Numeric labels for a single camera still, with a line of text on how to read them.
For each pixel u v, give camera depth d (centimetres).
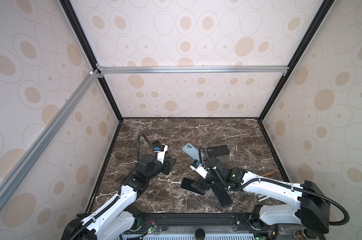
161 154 69
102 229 44
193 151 104
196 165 68
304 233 65
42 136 56
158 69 162
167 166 69
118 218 58
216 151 102
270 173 92
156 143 106
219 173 59
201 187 69
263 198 78
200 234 62
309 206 40
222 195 81
